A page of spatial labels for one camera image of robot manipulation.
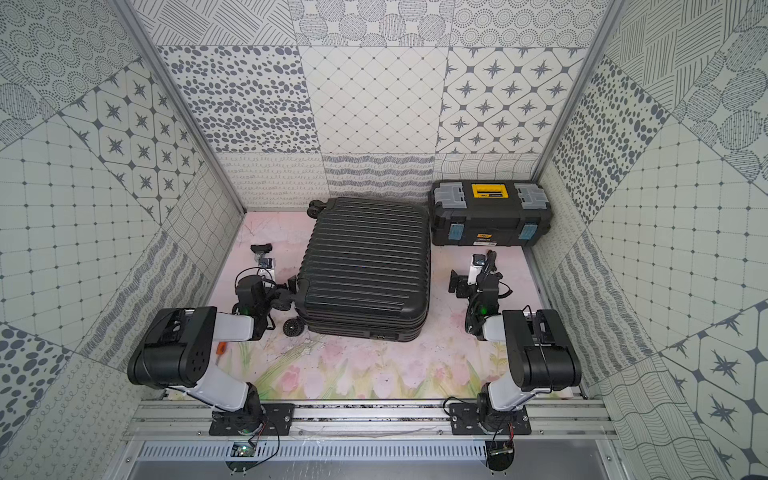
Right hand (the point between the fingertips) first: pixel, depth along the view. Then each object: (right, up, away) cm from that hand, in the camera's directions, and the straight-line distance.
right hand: (469, 274), depth 95 cm
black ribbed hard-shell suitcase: (-32, +4, -21) cm, 38 cm away
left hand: (-59, 0, -1) cm, 59 cm away
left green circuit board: (-62, -40, -24) cm, 77 cm away
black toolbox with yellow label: (+9, +21, +6) cm, 23 cm away
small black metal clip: (-72, +8, +12) cm, 74 cm away
